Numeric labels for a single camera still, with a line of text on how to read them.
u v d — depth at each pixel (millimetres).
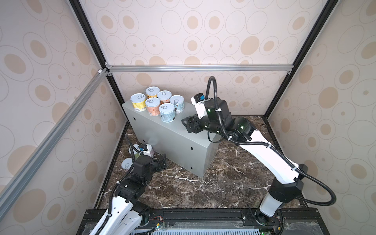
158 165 593
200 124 555
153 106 689
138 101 717
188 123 553
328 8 686
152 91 764
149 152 660
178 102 714
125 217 594
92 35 763
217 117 440
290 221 742
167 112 663
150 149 936
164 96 744
